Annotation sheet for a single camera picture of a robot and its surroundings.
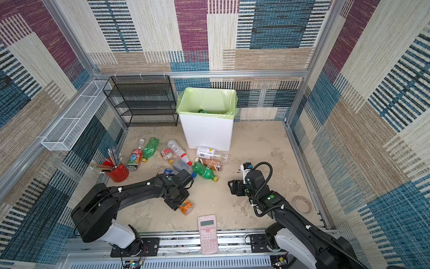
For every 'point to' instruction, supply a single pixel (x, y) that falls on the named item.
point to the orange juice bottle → (186, 207)
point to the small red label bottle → (167, 154)
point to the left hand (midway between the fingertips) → (188, 200)
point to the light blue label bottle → (179, 165)
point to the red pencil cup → (115, 168)
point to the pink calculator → (209, 236)
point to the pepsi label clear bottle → (168, 171)
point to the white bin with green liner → (208, 115)
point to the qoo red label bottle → (135, 157)
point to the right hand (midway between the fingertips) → (236, 185)
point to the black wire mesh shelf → (143, 101)
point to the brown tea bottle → (211, 163)
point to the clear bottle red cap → (175, 148)
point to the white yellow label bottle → (206, 152)
